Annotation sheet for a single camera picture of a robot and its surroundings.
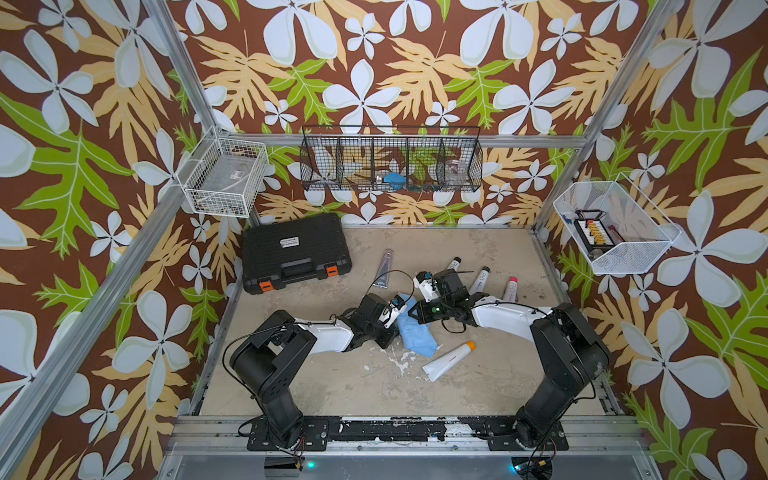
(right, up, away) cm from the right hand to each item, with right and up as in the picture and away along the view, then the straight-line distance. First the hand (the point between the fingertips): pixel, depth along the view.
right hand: (407, 311), depth 91 cm
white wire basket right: (+58, +26, -8) cm, 64 cm away
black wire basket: (-5, +50, +9) cm, 51 cm away
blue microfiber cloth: (+2, -7, -5) cm, 9 cm away
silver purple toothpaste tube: (-8, +10, +13) cm, 18 cm away
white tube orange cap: (+9, -14, -7) cm, 18 cm away
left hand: (-3, -4, +2) cm, 6 cm away
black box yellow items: (+52, +24, -8) cm, 58 cm away
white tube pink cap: (+35, +4, +7) cm, 36 cm away
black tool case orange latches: (-40, +19, +15) cm, 47 cm away
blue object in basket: (-4, +42, +5) cm, 43 cm away
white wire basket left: (-54, +40, -6) cm, 67 cm away
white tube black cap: (+19, +15, +15) cm, 28 cm away
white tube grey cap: (+26, +8, +10) cm, 29 cm away
